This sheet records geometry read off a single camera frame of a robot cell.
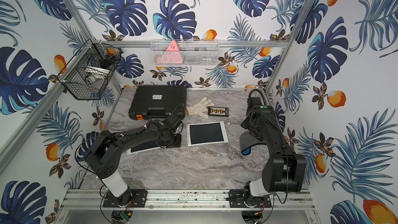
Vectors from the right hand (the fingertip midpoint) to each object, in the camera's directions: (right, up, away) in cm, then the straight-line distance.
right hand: (252, 130), depth 83 cm
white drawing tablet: (-24, -4, +15) cm, 29 cm away
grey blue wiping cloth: (-3, -6, -1) cm, 7 cm away
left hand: (-40, -8, +5) cm, 41 cm away
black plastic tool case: (-57, +16, +23) cm, 64 cm away
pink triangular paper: (-44, +43, +7) cm, 62 cm away
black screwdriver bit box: (-16, +9, +23) cm, 30 cm away
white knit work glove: (-28, +12, +27) cm, 41 cm away
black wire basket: (-91, +44, +7) cm, 101 cm away
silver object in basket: (-83, +30, -3) cm, 88 cm away
